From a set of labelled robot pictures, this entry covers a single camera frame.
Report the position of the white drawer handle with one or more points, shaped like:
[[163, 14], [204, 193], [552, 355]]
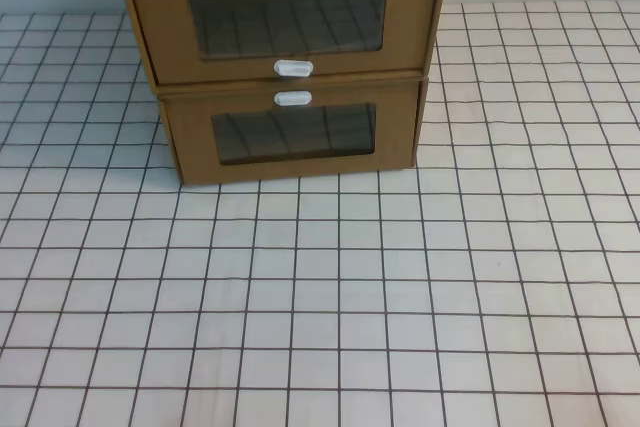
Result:
[[293, 68], [293, 98]]

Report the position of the brown shoebox drawer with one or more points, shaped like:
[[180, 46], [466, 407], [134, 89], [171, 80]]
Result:
[[190, 42]]

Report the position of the lower brown shoebox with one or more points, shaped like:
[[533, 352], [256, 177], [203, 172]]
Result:
[[236, 136]]

